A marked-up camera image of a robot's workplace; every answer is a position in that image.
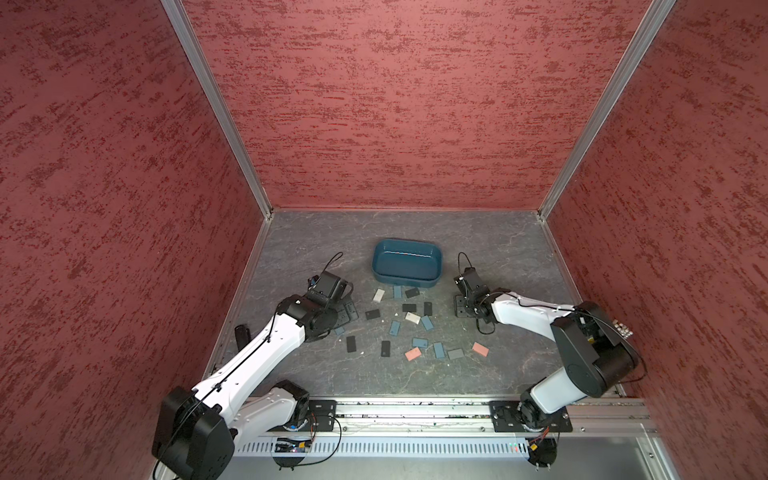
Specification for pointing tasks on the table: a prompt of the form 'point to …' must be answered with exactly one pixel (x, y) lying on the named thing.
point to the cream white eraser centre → (413, 317)
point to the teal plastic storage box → (407, 262)
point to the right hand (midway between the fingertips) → (465, 309)
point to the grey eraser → (454, 354)
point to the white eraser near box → (378, 295)
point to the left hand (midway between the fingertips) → (338, 323)
